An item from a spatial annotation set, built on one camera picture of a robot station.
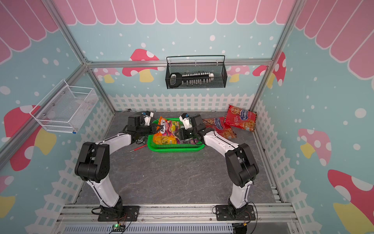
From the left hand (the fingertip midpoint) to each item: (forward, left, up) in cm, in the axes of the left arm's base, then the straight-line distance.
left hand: (162, 128), depth 94 cm
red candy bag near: (+11, -39, -9) cm, 42 cm away
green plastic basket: (-7, -5, -13) cm, 16 cm away
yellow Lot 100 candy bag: (-5, -1, -8) cm, 9 cm away
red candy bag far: (+17, -58, -8) cm, 61 cm away
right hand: (-5, -11, +2) cm, 12 cm away
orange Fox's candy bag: (0, -4, 0) cm, 4 cm away
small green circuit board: (-52, +17, -15) cm, 57 cm away
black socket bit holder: (+20, -9, +22) cm, 32 cm away
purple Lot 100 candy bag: (-4, -19, -10) cm, 22 cm away
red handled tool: (-8, +18, -13) cm, 23 cm away
